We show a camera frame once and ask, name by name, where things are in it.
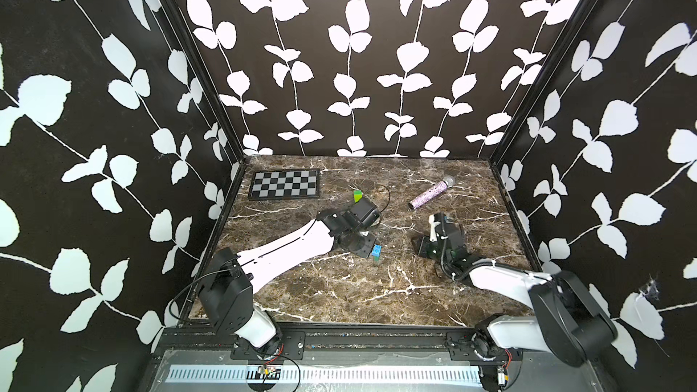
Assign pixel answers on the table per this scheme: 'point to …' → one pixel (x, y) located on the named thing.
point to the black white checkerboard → (285, 184)
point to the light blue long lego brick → (377, 250)
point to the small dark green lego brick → (376, 258)
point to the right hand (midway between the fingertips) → (411, 236)
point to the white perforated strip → (326, 374)
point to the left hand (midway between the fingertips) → (368, 242)
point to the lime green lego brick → (358, 195)
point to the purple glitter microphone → (447, 182)
